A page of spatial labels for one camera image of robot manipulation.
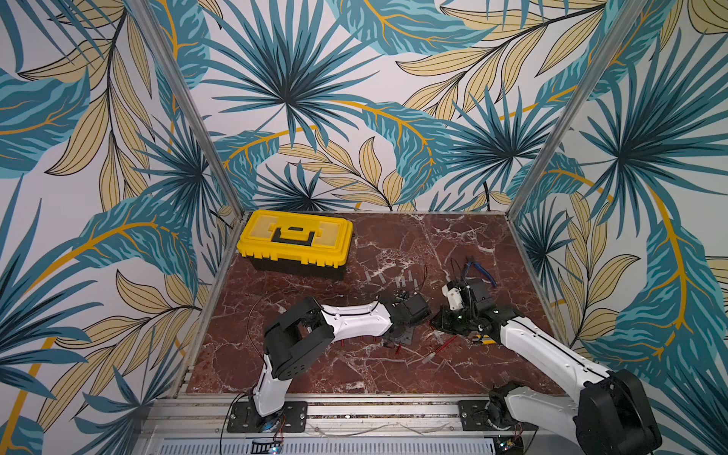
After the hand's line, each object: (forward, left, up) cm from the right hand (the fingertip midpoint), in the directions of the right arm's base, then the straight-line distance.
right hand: (430, 321), depth 84 cm
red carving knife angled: (-5, -5, -6) cm, 9 cm away
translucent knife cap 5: (+16, +2, -6) cm, 17 cm away
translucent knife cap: (+19, +13, -6) cm, 24 cm away
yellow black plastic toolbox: (+21, +40, +12) cm, 47 cm away
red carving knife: (-5, +9, -6) cm, 12 cm away
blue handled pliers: (+25, -20, -5) cm, 33 cm away
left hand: (-3, +9, -6) cm, 11 cm away
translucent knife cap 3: (+17, +6, -5) cm, 18 cm away
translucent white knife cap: (+19, +18, -5) cm, 27 cm away
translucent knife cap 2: (+18, +8, -6) cm, 21 cm away
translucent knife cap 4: (+19, +3, -5) cm, 20 cm away
